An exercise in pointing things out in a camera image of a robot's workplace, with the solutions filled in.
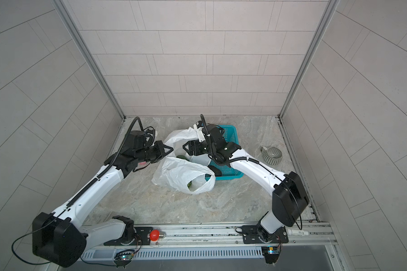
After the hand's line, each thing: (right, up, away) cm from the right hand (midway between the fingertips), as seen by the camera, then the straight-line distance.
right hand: (189, 146), depth 77 cm
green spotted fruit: (-5, -7, +9) cm, 12 cm away
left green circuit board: (-23, -42, -13) cm, 50 cm away
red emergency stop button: (-13, -36, -8) cm, 39 cm away
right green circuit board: (+35, -43, -10) cm, 56 cm away
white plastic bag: (-2, -10, -8) cm, 13 cm away
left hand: (-5, 0, -2) cm, 5 cm away
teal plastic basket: (+19, -16, +14) cm, 29 cm away
